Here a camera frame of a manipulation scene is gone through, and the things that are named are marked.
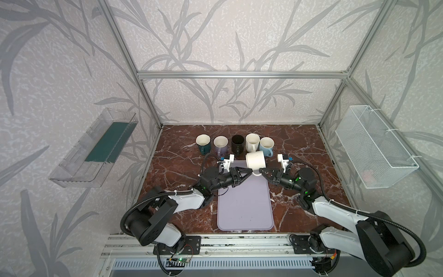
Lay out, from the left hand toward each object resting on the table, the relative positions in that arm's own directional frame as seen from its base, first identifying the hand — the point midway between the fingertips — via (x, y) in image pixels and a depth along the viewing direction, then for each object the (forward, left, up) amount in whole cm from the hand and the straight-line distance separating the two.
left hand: (251, 175), depth 74 cm
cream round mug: (+5, -2, +3) cm, 6 cm away
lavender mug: (+30, +15, -16) cm, 38 cm away
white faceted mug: (+27, -3, -11) cm, 29 cm away
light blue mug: (+27, -12, -13) cm, 32 cm away
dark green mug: (+29, +25, -13) cm, 41 cm away
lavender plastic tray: (-7, +1, -20) cm, 21 cm away
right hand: (+2, -4, 0) cm, 4 cm away
